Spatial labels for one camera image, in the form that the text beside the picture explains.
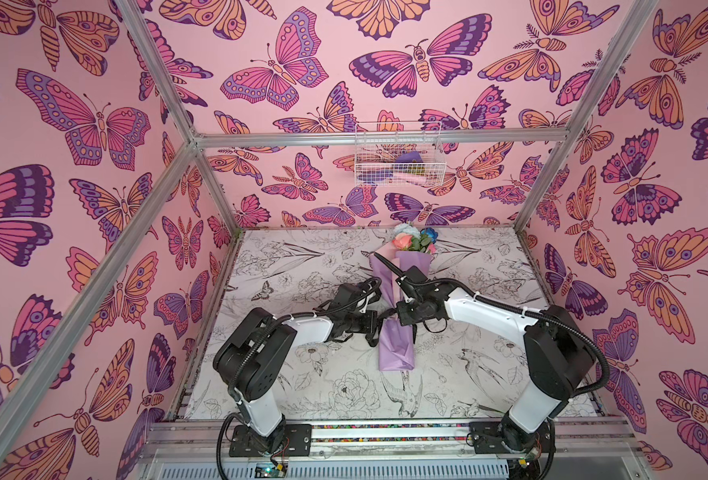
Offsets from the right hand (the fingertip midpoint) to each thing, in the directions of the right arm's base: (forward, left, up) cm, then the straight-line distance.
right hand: (404, 311), depth 89 cm
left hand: (-2, +6, -3) cm, 7 cm away
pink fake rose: (+28, -2, 0) cm, 28 cm away
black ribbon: (+1, +5, -3) cm, 6 cm away
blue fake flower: (+34, -13, -1) cm, 36 cm away
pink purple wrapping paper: (-10, +2, -2) cm, 10 cm away
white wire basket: (+41, +1, +27) cm, 49 cm away
